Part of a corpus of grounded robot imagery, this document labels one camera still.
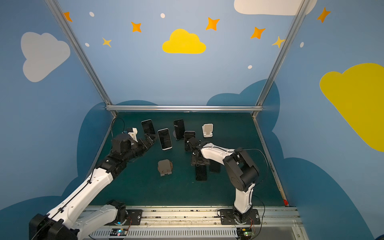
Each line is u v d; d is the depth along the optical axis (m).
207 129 1.04
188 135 1.01
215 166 0.93
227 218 0.75
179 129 1.02
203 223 0.73
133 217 0.74
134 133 0.71
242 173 0.49
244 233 0.71
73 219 0.42
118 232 0.71
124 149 0.59
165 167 0.91
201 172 0.92
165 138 0.96
